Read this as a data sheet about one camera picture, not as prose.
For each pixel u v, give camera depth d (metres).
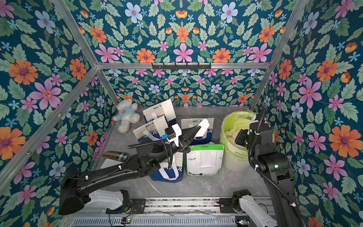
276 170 0.37
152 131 0.84
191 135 0.49
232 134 0.84
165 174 0.70
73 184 0.44
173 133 0.42
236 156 0.67
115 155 0.89
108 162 0.85
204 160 0.74
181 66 0.93
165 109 0.89
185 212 0.73
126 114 1.05
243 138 0.54
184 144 0.48
